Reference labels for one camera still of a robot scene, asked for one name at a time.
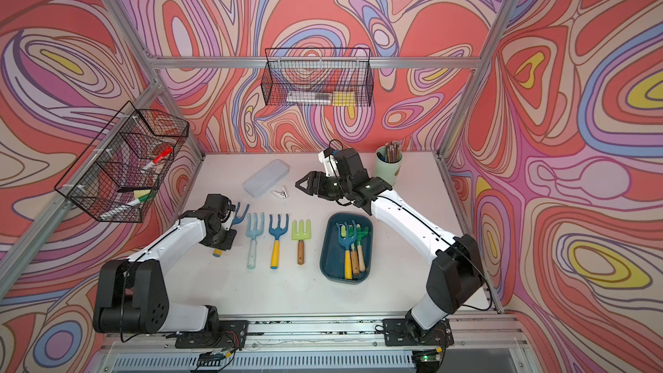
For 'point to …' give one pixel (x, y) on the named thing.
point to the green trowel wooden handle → (360, 234)
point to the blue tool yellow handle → (347, 241)
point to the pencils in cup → (392, 151)
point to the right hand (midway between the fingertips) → (304, 193)
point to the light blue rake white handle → (254, 233)
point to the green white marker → (141, 199)
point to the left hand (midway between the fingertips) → (224, 242)
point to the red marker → (163, 154)
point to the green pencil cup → (388, 171)
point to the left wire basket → (118, 177)
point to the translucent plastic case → (262, 180)
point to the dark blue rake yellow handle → (277, 233)
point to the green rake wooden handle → (301, 234)
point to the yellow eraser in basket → (344, 98)
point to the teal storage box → (332, 254)
